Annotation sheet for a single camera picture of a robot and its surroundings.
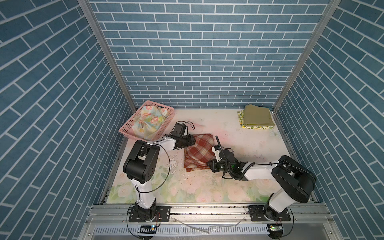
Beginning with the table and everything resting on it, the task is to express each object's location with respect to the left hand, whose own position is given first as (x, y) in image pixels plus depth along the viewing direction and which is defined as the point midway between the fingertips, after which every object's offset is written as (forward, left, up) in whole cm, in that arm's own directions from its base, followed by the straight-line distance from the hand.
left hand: (193, 140), depth 98 cm
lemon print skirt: (+25, -38, -2) cm, 45 cm away
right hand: (-15, -7, -1) cm, 17 cm away
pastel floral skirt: (+19, +33, -1) cm, 38 cm away
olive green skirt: (+23, -48, 0) cm, 53 cm away
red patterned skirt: (-11, -2, -1) cm, 11 cm away
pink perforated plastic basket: (+11, +47, 0) cm, 48 cm away
